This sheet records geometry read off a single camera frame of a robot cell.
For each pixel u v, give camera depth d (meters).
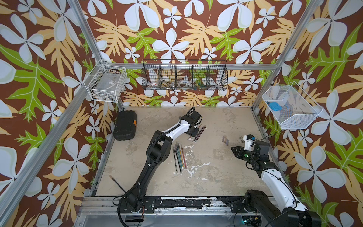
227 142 0.99
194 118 0.84
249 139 0.75
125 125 1.01
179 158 0.91
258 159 0.64
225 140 1.00
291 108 0.82
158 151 0.62
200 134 1.04
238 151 0.73
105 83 0.85
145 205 0.74
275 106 0.84
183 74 0.96
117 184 0.81
